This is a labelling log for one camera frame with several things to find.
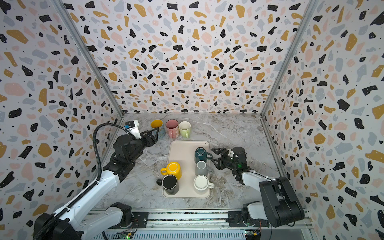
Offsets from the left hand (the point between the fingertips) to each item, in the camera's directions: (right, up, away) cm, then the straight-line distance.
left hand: (153, 127), depth 75 cm
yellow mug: (+8, -22, +7) cm, 25 cm away
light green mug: (+13, -1, +26) cm, 29 cm away
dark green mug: (+24, -16, +11) cm, 31 cm away
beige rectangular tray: (+12, -16, +23) cm, 31 cm away
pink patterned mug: (+4, +1, +29) cm, 29 cm away
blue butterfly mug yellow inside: (-6, +3, +28) cm, 28 cm away
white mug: (+24, -29, +4) cm, 38 cm away
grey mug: (+24, -22, +7) cm, 34 cm away
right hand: (+29, -13, +10) cm, 33 cm away
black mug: (+7, -29, +3) cm, 30 cm away
